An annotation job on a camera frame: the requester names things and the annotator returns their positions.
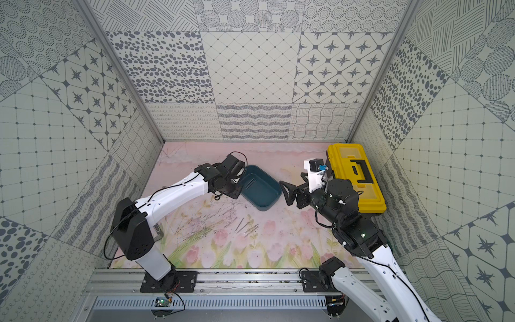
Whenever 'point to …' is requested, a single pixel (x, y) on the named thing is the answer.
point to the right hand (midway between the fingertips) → (291, 181)
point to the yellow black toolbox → (349, 162)
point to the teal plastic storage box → (260, 189)
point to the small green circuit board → (161, 302)
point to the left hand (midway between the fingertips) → (237, 186)
